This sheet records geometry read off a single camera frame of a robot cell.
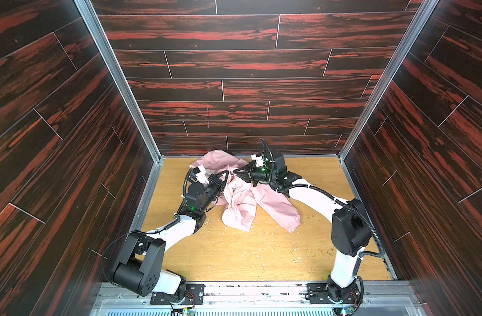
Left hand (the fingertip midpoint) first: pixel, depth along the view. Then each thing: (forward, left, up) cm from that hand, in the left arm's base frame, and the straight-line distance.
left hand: (231, 171), depth 79 cm
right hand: (+2, -1, -1) cm, 3 cm away
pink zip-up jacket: (+1, -4, -22) cm, 23 cm away
